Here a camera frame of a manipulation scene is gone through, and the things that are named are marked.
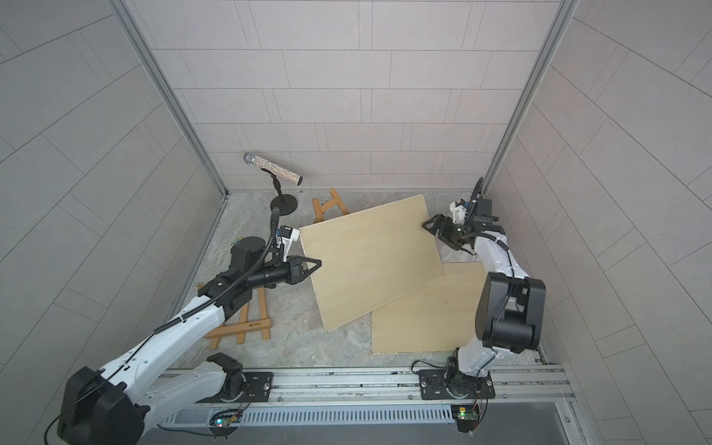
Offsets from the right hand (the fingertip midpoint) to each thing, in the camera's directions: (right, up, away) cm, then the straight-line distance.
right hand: (432, 226), depth 89 cm
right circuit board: (+4, -47, -20) cm, 51 cm away
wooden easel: (-50, -28, -10) cm, 58 cm away
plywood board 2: (-20, -9, -8) cm, 24 cm away
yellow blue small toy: (-69, -6, +11) cm, 70 cm away
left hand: (-33, -10, -14) cm, 37 cm away
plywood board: (+1, -28, -4) cm, 28 cm away
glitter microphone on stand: (-54, +8, +22) cm, 59 cm away
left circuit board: (-54, -44, -25) cm, 74 cm away
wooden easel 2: (-36, +6, -4) cm, 37 cm away
